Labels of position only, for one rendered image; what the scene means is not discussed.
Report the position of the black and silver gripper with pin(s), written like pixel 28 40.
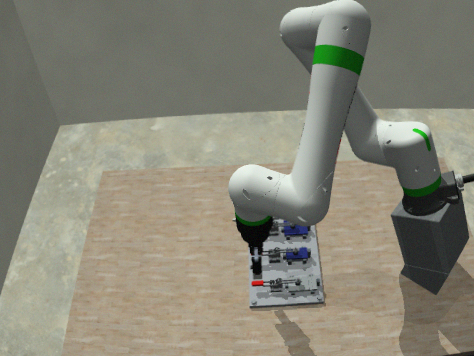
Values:
pixel 256 244

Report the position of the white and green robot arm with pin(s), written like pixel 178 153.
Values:
pixel 303 197

